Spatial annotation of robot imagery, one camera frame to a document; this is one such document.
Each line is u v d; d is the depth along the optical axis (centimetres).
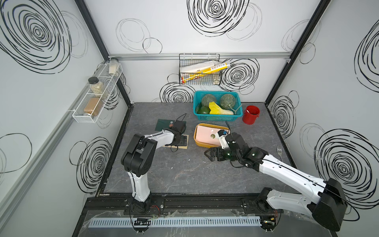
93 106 66
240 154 58
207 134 97
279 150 94
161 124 108
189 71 87
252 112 102
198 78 86
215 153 68
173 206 76
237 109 105
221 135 70
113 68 87
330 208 38
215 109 104
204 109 105
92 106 66
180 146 89
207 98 109
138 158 49
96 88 71
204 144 93
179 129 82
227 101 108
